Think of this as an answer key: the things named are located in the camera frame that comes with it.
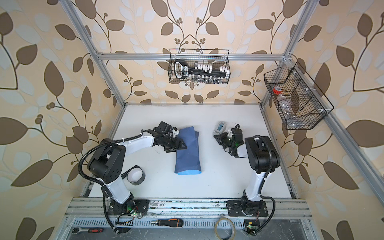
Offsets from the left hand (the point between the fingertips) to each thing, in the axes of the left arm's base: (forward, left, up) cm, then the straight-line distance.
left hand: (184, 147), depth 90 cm
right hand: (+10, -18, -2) cm, 21 cm away
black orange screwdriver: (-37, +1, -3) cm, 37 cm away
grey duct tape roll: (-15, +27, -7) cm, 32 cm away
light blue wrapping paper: (-8, -3, +1) cm, 9 cm away
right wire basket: (+11, -59, +29) cm, 67 cm away
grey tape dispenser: (+17, -23, -2) cm, 29 cm away
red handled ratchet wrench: (-42, +46, -5) cm, 62 cm away
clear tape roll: (-39, -22, -6) cm, 45 cm away
